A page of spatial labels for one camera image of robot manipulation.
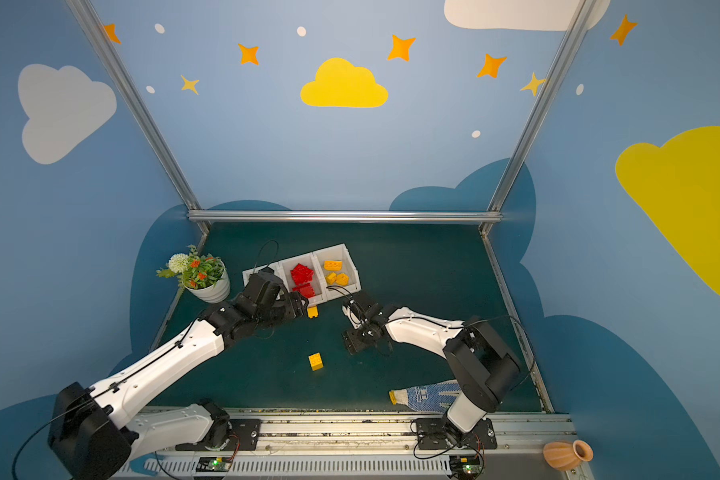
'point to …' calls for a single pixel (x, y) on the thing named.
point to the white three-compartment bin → (317, 276)
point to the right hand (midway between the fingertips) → (357, 337)
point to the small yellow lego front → (316, 361)
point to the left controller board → (214, 464)
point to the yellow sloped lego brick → (330, 278)
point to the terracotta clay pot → (567, 456)
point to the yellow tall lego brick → (342, 279)
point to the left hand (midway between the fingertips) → (304, 305)
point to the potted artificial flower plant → (205, 277)
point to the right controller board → (465, 467)
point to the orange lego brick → (333, 265)
